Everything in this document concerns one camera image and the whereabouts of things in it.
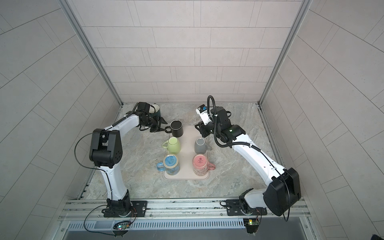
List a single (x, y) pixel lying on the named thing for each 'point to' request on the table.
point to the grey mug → (200, 146)
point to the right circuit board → (252, 225)
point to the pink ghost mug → (201, 165)
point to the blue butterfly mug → (171, 164)
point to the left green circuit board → (121, 228)
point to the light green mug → (173, 145)
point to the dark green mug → (154, 110)
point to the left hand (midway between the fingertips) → (171, 119)
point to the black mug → (176, 128)
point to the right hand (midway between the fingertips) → (197, 125)
